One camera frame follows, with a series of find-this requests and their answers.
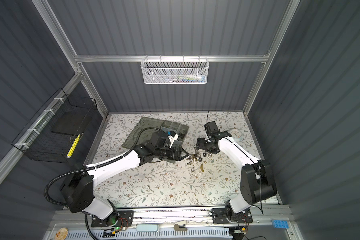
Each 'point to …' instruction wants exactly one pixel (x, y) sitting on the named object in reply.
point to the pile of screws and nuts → (197, 160)
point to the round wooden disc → (61, 234)
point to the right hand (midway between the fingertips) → (203, 148)
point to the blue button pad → (280, 224)
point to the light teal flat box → (147, 227)
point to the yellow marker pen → (73, 146)
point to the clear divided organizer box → (179, 130)
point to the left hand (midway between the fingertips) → (183, 153)
